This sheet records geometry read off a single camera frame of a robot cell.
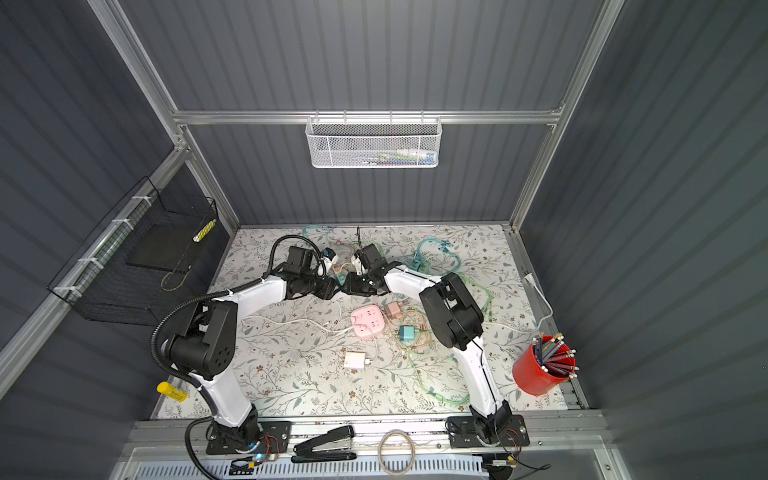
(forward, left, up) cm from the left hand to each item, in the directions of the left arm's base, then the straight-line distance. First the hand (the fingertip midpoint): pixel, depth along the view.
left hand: (333, 283), depth 97 cm
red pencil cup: (-33, -55, -2) cm, 64 cm away
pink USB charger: (-10, -19, -3) cm, 22 cm away
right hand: (-2, -5, -2) cm, 5 cm away
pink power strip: (-13, -11, -3) cm, 17 cm away
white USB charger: (-24, -7, -5) cm, 26 cm away
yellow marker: (-31, +39, 0) cm, 50 cm away
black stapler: (-45, -2, -4) cm, 45 cm away
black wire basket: (-5, +43, +22) cm, 49 cm away
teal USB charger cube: (-18, -23, -3) cm, 29 cm away
